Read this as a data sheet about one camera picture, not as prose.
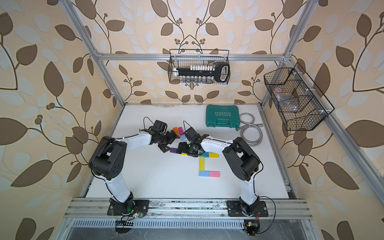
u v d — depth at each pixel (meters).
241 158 0.50
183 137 1.01
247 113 1.13
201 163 0.91
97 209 0.75
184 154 0.84
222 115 1.08
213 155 0.92
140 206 0.75
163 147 0.87
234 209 0.73
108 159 0.49
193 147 0.70
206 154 0.90
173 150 0.93
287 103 0.70
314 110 0.72
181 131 1.05
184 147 0.83
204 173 0.85
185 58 0.91
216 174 0.85
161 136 0.83
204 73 0.86
